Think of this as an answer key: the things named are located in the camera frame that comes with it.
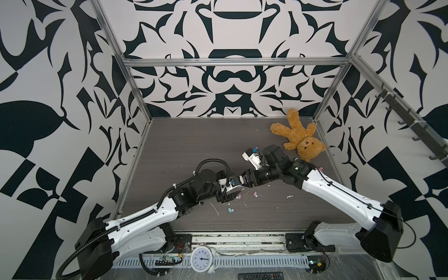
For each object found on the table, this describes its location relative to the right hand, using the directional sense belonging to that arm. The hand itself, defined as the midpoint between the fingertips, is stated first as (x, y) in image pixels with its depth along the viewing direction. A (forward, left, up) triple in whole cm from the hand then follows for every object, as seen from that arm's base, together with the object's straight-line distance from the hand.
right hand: (238, 179), depth 71 cm
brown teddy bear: (+30, -38, -13) cm, 50 cm away
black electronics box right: (-27, -31, -21) cm, 46 cm away
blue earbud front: (-6, +3, -20) cm, 21 cm away
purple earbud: (0, -1, -19) cm, 19 cm away
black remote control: (-30, -8, -18) cm, 36 cm away
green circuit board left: (-25, +28, -19) cm, 43 cm away
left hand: (+2, +2, -2) cm, 4 cm away
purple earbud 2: (+1, -9, -19) cm, 21 cm away
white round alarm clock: (-25, +14, -17) cm, 33 cm away
